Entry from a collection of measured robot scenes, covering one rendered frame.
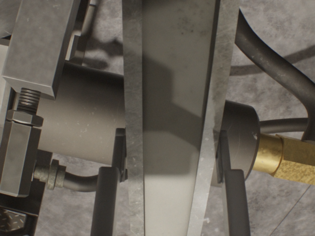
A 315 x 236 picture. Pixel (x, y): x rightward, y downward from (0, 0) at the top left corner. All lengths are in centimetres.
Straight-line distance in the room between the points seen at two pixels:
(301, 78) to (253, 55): 5
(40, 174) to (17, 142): 65
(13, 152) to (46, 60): 6
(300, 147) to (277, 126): 63
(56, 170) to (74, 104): 53
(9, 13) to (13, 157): 8
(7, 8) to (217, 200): 135
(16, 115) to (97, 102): 12
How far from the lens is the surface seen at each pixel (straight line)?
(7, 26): 33
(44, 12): 26
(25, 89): 29
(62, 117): 39
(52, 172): 91
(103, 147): 40
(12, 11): 30
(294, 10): 125
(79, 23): 56
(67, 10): 26
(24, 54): 26
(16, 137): 28
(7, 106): 38
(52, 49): 26
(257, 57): 48
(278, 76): 47
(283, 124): 108
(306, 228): 177
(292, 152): 45
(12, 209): 93
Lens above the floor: 111
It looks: 54 degrees down
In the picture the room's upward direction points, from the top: 180 degrees counter-clockwise
